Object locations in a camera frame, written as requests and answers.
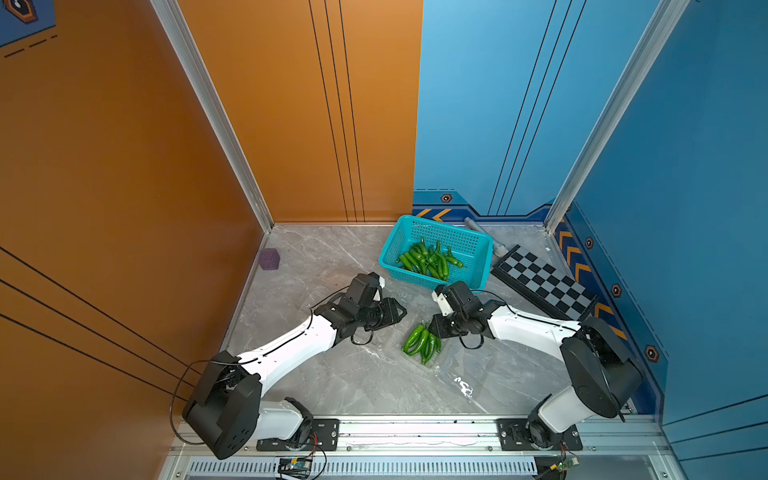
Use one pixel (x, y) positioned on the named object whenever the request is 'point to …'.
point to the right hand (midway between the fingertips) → (431, 328)
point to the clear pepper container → (469, 363)
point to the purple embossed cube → (269, 258)
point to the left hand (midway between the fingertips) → (404, 309)
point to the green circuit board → (295, 467)
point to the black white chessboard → (545, 283)
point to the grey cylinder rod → (498, 250)
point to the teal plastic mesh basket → (432, 254)
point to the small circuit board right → (569, 462)
